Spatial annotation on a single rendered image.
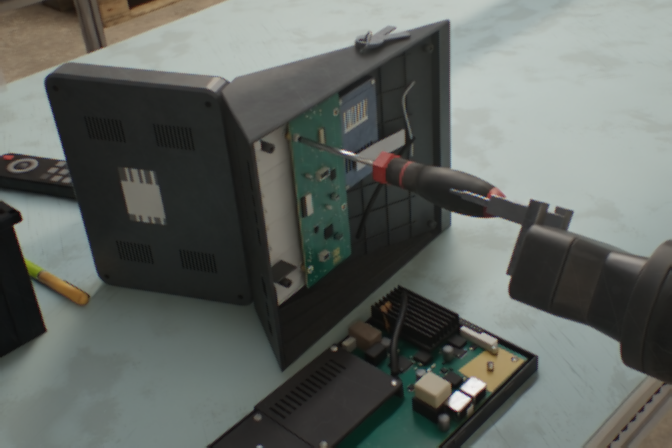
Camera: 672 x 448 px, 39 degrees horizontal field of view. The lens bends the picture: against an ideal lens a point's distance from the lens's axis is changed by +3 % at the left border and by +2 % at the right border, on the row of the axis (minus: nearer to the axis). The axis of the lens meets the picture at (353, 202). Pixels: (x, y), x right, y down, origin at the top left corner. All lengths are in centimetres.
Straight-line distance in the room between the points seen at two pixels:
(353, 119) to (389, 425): 24
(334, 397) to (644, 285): 26
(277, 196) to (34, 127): 54
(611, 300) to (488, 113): 59
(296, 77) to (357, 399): 24
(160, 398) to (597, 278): 36
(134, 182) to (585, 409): 39
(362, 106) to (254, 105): 11
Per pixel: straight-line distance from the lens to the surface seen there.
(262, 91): 69
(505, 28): 132
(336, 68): 71
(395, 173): 61
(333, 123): 70
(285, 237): 71
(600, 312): 52
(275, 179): 68
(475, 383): 69
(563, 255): 53
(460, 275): 82
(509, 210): 56
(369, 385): 69
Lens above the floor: 150
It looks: 33 degrees down
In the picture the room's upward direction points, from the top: 4 degrees counter-clockwise
